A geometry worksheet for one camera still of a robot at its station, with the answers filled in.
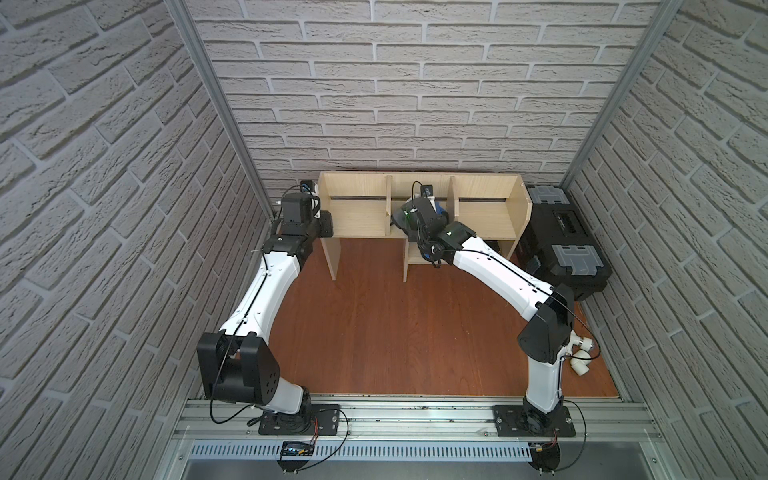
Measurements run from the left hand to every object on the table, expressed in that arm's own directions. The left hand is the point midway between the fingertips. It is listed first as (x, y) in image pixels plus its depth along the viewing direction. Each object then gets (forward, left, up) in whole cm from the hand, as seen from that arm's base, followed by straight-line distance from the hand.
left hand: (312, 209), depth 82 cm
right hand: (-1, -33, -2) cm, 33 cm away
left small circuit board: (-55, +1, -31) cm, 63 cm away
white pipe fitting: (-33, -77, -25) cm, 88 cm away
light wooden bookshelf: (+5, -55, -3) cm, 55 cm away
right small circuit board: (-56, -60, -28) cm, 87 cm away
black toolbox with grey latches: (-6, -73, -9) cm, 74 cm away
